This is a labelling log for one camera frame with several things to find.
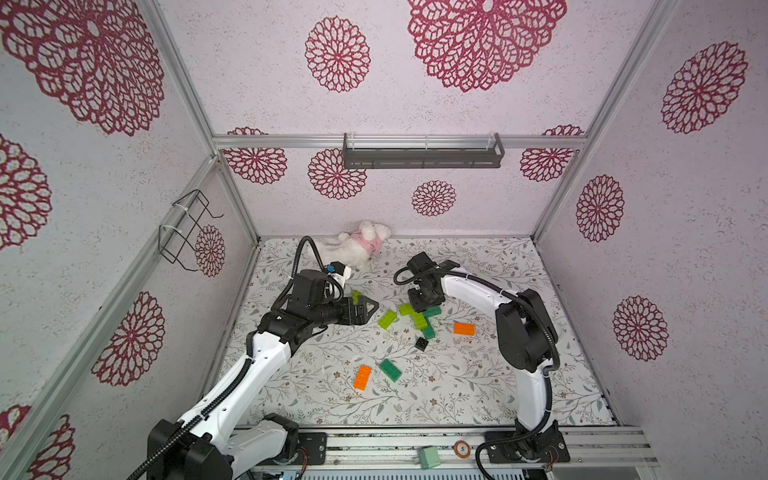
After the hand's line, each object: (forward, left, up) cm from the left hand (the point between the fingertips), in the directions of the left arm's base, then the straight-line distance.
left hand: (364, 307), depth 77 cm
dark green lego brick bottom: (-10, -7, -19) cm, 22 cm away
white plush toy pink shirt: (+31, +5, -12) cm, 33 cm away
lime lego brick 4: (+6, -16, -19) cm, 25 cm away
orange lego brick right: (+4, -30, -20) cm, 36 cm away
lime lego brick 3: (+9, -12, -17) cm, 22 cm away
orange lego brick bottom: (-12, +1, -19) cm, 22 cm away
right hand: (+12, -16, -16) cm, 26 cm away
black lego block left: (-2, -16, -19) cm, 25 cm away
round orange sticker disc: (-29, -24, -19) cm, 42 cm away
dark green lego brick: (+9, -20, -18) cm, 29 cm away
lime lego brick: (+16, +5, -20) cm, 27 cm away
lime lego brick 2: (+7, -6, -20) cm, 22 cm away
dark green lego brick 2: (+3, -19, -20) cm, 28 cm away
